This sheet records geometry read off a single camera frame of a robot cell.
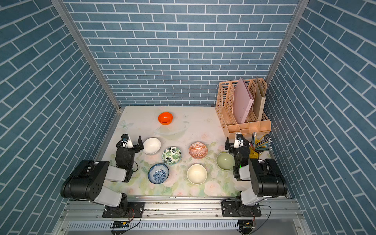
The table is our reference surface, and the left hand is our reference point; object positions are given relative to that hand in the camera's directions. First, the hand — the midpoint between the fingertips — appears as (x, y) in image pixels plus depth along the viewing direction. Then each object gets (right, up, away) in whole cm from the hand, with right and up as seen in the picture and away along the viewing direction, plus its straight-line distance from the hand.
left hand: (135, 136), depth 89 cm
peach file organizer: (+60, +21, +27) cm, 69 cm away
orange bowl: (+14, +11, +20) cm, 27 cm away
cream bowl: (+38, -22, -4) cm, 44 cm away
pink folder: (+68, +23, +5) cm, 71 cm away
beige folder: (+76, +22, 0) cm, 79 cm away
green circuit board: (-1, -42, -16) cm, 45 cm away
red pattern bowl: (+38, -10, +6) cm, 40 cm away
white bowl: (+8, -7, +8) cm, 13 cm away
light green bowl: (+55, -15, 0) cm, 57 cm away
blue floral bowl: (+15, -21, -4) cm, 26 cm away
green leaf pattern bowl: (+22, -13, +3) cm, 25 cm away
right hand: (+63, -1, +2) cm, 63 cm away
